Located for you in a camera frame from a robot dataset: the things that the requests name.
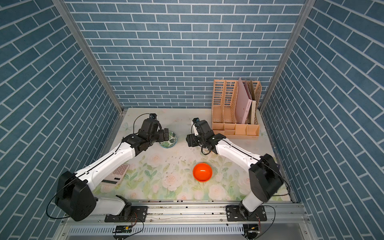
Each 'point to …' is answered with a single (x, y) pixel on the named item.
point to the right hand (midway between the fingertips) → (191, 137)
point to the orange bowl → (202, 172)
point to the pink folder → (243, 102)
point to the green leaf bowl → (171, 142)
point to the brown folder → (252, 118)
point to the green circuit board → (123, 229)
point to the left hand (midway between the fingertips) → (165, 131)
